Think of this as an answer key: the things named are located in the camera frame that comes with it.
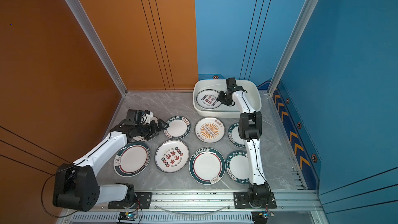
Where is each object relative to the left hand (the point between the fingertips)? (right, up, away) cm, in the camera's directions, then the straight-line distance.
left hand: (164, 127), depth 85 cm
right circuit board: (+48, -40, -14) cm, 64 cm away
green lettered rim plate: (+6, -2, +15) cm, 16 cm away
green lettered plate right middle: (+41, -7, +11) cm, 43 cm away
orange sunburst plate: (+26, -4, +12) cm, 29 cm away
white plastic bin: (+57, +23, +25) cm, 67 cm away
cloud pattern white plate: (-8, -4, -13) cm, 16 cm away
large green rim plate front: (+24, -21, -2) cm, 32 cm away
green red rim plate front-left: (-18, -18, -1) cm, 25 cm away
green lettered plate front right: (+41, -23, +2) cm, 47 cm away
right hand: (+32, +16, +24) cm, 43 cm away
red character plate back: (+24, +17, +28) cm, 40 cm away
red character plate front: (+4, -17, +2) cm, 17 cm away
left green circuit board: (-14, -39, -14) cm, 44 cm away
